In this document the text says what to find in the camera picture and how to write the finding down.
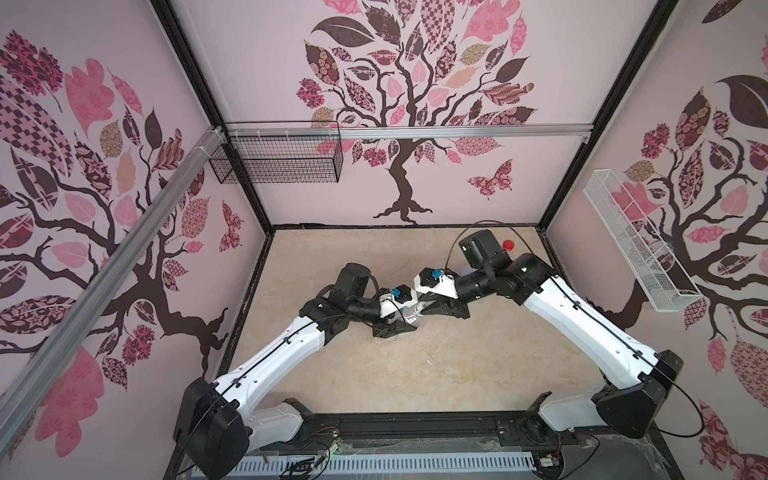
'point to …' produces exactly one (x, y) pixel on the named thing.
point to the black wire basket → (274, 160)
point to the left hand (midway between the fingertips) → (407, 318)
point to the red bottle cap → (508, 245)
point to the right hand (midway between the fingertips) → (425, 306)
